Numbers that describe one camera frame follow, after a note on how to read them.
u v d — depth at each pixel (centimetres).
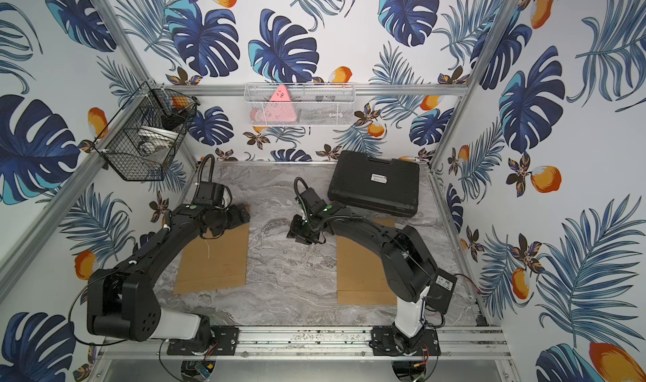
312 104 93
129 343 45
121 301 42
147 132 78
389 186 105
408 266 47
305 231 75
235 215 78
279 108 90
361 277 89
